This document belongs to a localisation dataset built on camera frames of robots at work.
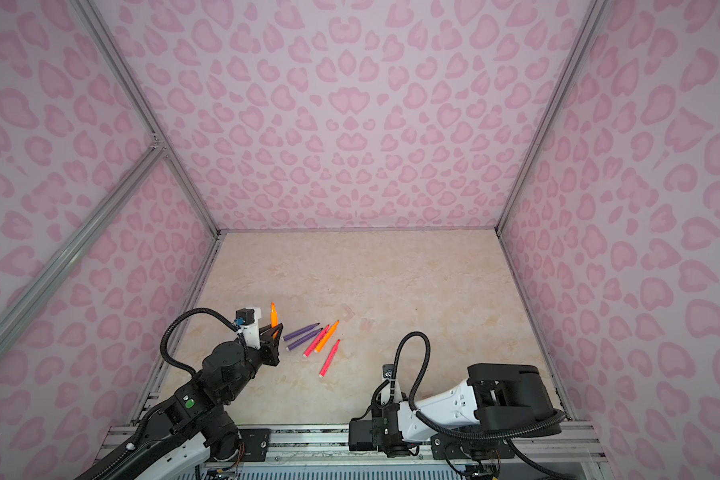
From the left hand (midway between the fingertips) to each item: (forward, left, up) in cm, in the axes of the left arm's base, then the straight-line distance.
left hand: (280, 322), depth 75 cm
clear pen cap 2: (+8, -21, -19) cm, 29 cm away
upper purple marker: (+6, 0, -18) cm, 19 cm away
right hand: (-15, -27, -19) cm, 36 cm away
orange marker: (0, +1, +3) cm, 3 cm away
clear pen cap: (+12, -15, -19) cm, 27 cm away
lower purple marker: (+3, -2, -18) cm, 18 cm away
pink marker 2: (-3, -10, -19) cm, 21 cm away
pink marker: (+3, -6, -18) cm, 19 cm away
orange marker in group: (+4, -9, -18) cm, 21 cm away
